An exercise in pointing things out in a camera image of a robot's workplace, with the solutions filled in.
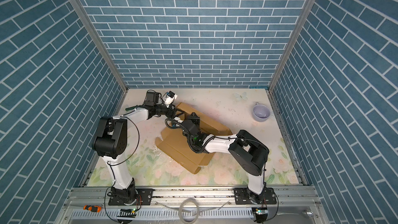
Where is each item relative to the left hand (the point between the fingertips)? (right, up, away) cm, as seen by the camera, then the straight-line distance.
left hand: (179, 109), depth 95 cm
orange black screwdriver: (-35, -44, -25) cm, 61 cm away
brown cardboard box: (-2, -21, -3) cm, 21 cm away
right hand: (+10, -1, -8) cm, 13 cm away
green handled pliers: (-36, +1, +14) cm, 38 cm away
